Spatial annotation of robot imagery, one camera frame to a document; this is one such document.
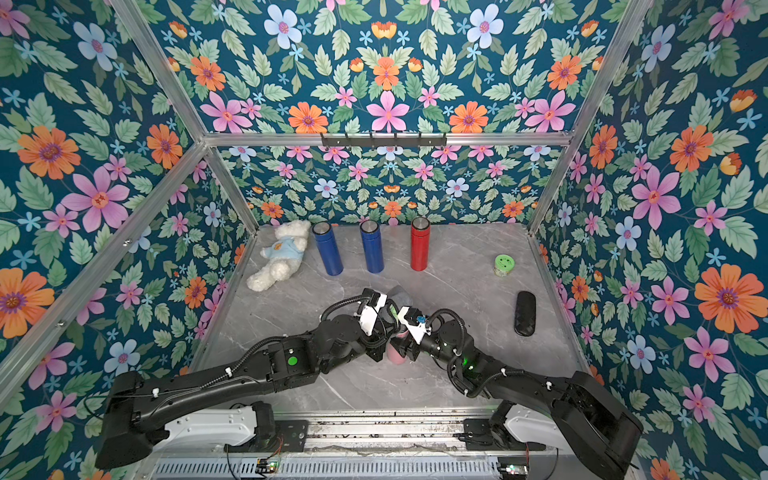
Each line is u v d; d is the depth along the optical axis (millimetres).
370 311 589
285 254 1014
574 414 419
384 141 930
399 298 679
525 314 932
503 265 1029
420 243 963
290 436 736
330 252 980
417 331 660
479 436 730
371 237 915
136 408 404
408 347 674
